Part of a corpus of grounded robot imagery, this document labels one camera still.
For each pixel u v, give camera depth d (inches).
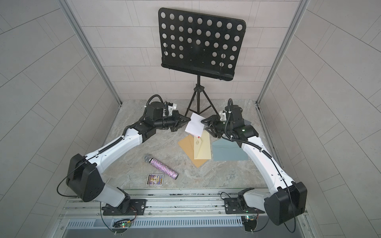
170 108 28.2
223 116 27.3
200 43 26.3
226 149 36.4
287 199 14.6
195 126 28.5
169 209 27.9
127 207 25.8
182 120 27.4
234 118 21.7
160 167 31.9
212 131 25.9
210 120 25.7
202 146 35.9
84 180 16.1
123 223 25.9
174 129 27.3
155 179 31.0
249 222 27.2
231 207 27.9
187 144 37.1
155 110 22.8
